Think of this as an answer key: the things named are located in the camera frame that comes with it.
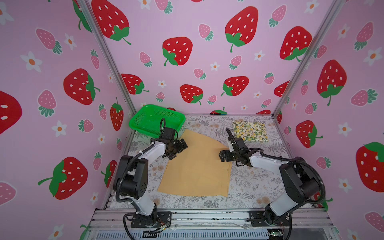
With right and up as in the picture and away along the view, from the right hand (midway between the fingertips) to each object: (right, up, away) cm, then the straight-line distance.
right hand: (223, 154), depth 94 cm
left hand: (-25, +4, 0) cm, 25 cm away
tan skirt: (-16, -10, +1) cm, 19 cm away
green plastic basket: (-58, +24, +23) cm, 66 cm away
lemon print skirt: (+23, +15, +16) cm, 32 cm away
